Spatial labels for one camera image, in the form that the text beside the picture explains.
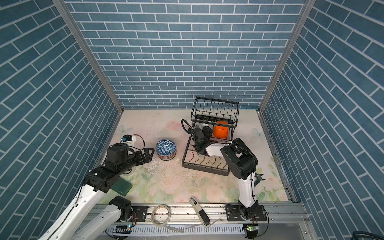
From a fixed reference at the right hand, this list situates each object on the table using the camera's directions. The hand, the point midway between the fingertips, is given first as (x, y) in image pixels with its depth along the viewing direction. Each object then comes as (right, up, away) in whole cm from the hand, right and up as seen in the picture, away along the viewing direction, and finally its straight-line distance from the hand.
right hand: (207, 129), depth 99 cm
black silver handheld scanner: (-5, -39, -28) cm, 48 cm away
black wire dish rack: (+3, +6, +3) cm, 7 cm away
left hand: (-31, -10, -24) cm, 41 cm away
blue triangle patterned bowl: (-26, -10, -9) cm, 30 cm away
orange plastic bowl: (+8, -1, -1) cm, 8 cm away
